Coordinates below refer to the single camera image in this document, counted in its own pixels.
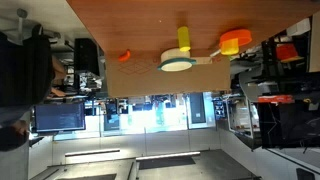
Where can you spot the person in black shirt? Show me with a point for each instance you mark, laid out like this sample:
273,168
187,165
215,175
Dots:
23,70

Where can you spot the orange round plate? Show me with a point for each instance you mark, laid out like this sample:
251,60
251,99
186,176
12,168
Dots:
237,35

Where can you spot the red and yellow container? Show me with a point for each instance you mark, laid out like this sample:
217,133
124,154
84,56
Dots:
287,53

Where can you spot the brown cardboard box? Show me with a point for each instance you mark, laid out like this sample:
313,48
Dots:
166,81

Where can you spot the yellow translucent cup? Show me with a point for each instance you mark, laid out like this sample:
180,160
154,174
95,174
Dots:
229,47

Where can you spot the small orange curved toy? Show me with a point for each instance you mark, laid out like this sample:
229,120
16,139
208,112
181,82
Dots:
124,56

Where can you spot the large black cabinet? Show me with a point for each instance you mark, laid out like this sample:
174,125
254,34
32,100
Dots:
289,124

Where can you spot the ceiling light strip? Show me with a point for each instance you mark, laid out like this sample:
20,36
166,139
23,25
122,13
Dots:
92,152
167,155

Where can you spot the white bowl with teal rim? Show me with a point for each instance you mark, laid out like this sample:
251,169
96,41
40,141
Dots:
175,60

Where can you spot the black computer tower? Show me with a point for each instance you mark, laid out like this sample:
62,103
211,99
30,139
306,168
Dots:
86,56

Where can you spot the orange-red flat box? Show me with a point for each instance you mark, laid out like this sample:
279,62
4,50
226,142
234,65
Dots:
275,99

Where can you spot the yellow cylinder block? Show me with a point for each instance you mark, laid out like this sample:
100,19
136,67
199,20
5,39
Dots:
183,37

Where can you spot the grey office chair base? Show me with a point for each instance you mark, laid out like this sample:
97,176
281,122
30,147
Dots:
25,20

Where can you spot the computer monitor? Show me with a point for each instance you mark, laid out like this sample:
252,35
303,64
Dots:
60,117

